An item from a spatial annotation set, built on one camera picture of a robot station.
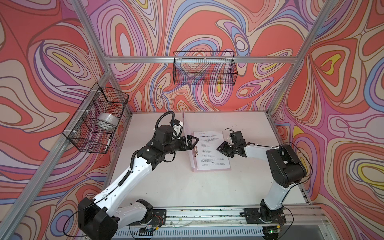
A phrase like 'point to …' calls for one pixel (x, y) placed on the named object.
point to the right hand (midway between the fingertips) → (219, 152)
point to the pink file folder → (191, 153)
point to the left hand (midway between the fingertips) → (194, 140)
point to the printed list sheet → (209, 157)
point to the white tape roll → (107, 121)
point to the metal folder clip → (196, 153)
